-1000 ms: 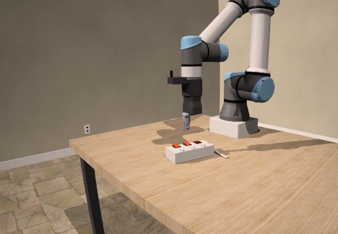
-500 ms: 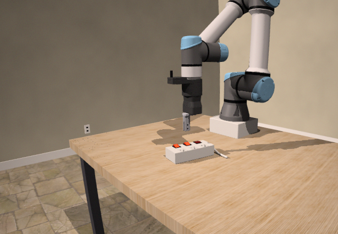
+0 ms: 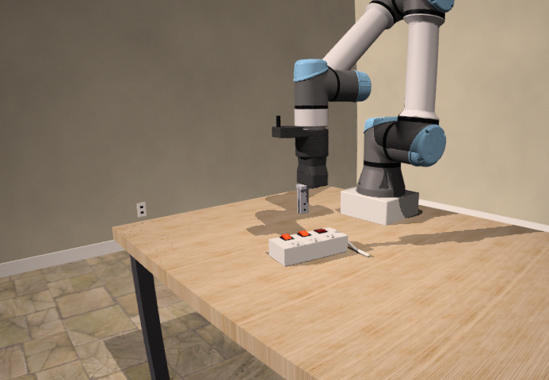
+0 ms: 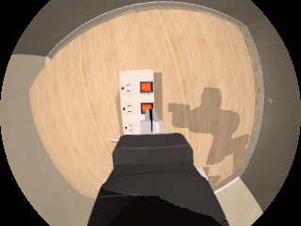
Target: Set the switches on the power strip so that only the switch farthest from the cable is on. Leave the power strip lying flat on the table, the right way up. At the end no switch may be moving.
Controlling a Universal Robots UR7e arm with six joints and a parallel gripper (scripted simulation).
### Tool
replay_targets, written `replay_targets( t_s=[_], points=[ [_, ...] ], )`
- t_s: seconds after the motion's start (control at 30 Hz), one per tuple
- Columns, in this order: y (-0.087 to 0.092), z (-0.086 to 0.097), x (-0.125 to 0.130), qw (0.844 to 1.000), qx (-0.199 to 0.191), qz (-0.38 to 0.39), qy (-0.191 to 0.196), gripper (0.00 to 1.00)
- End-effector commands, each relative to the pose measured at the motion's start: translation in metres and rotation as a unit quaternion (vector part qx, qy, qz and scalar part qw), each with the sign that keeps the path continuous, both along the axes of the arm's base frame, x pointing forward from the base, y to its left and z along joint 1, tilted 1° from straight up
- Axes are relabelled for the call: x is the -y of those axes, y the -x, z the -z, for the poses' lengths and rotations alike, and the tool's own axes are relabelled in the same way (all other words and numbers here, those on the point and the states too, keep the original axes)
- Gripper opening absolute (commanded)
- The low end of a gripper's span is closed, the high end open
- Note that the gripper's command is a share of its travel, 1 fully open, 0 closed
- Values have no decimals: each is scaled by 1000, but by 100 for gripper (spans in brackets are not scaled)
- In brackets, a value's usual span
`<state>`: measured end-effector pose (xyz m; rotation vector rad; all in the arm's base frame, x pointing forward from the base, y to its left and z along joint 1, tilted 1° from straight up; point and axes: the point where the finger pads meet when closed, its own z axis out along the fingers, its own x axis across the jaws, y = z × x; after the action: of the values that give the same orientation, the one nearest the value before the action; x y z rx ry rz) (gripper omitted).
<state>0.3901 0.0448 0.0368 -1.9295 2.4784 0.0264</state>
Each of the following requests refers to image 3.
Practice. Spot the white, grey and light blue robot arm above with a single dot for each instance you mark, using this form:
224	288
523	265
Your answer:
413	137

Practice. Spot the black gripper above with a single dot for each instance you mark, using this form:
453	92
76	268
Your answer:
310	150

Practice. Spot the white power strip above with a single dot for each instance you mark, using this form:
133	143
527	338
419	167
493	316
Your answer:
311	245

